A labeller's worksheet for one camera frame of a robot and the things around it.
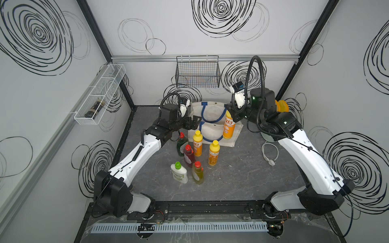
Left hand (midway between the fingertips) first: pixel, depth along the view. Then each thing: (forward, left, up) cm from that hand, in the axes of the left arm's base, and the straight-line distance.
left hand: (194, 116), depth 77 cm
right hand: (-4, -16, +14) cm, 21 cm away
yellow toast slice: (+15, -53, -6) cm, 55 cm away
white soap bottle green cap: (-24, +6, -15) cm, 29 cm away
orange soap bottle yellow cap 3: (-14, -11, -16) cm, 24 cm away
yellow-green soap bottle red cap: (-24, -3, -15) cm, 29 cm away
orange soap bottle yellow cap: (-8, -17, +3) cm, 19 cm away
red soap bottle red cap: (-15, +2, -17) cm, 22 cm away
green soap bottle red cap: (-7, +7, -13) cm, 16 cm away
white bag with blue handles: (+16, -12, -17) cm, 27 cm away
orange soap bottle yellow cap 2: (-9, -2, -10) cm, 13 cm away
